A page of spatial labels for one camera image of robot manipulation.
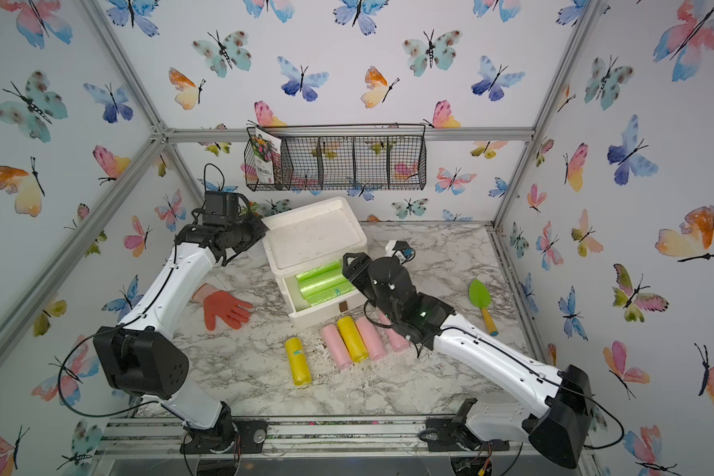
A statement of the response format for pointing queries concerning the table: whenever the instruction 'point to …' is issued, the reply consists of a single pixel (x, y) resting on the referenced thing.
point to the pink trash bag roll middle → (374, 342)
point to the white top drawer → (297, 306)
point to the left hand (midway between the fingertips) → (270, 224)
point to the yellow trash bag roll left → (298, 364)
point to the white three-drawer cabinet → (305, 247)
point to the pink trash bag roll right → (398, 339)
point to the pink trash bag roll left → (336, 347)
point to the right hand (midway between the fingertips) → (348, 260)
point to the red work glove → (221, 304)
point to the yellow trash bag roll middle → (353, 339)
